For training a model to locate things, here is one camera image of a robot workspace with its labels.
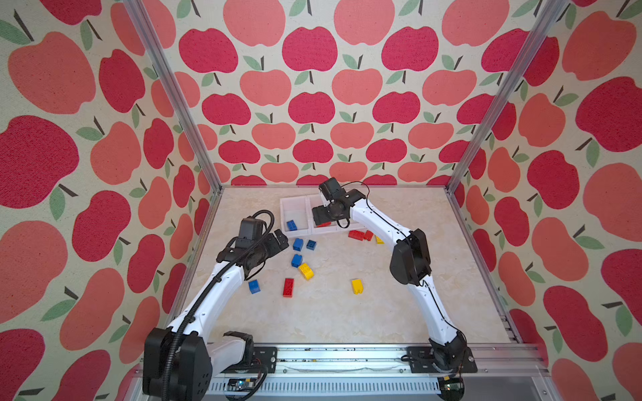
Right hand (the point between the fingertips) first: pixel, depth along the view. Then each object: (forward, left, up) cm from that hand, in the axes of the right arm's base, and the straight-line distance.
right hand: (323, 218), depth 98 cm
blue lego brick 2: (+1, +14, -7) cm, 16 cm away
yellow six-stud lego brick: (-21, -18, +19) cm, 34 cm away
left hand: (-17, +13, +5) cm, 22 cm away
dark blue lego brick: (-8, +4, -8) cm, 12 cm away
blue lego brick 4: (-28, +22, -6) cm, 36 cm away
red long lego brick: (-1, -14, -8) cm, 16 cm away
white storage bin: (+8, +13, -9) cm, 18 cm away
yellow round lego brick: (-20, +4, -7) cm, 22 cm away
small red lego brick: (-19, -15, +18) cm, 30 cm away
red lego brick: (-26, +10, -8) cm, 29 cm away
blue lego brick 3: (-15, +9, -8) cm, 20 cm away
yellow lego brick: (-23, -14, -9) cm, 29 cm away
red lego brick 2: (+4, -1, -9) cm, 9 cm away
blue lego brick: (-8, +10, -8) cm, 15 cm away
